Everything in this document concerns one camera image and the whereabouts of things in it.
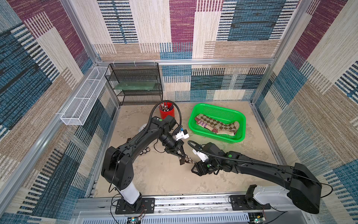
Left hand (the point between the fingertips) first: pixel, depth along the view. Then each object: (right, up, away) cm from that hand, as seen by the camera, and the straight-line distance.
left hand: (184, 156), depth 73 cm
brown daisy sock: (-25, -1, +18) cm, 31 cm away
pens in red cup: (-13, +27, +23) cm, 38 cm away
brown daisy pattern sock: (+3, -2, +1) cm, 4 cm away
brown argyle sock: (+34, +14, +23) cm, 44 cm away
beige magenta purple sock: (+16, +15, +29) cm, 36 cm away
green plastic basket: (+27, +22, +26) cm, 43 cm away
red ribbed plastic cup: (-8, +24, +24) cm, 34 cm away
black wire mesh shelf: (-36, +46, +35) cm, 68 cm away
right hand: (+8, -9, +6) cm, 13 cm away
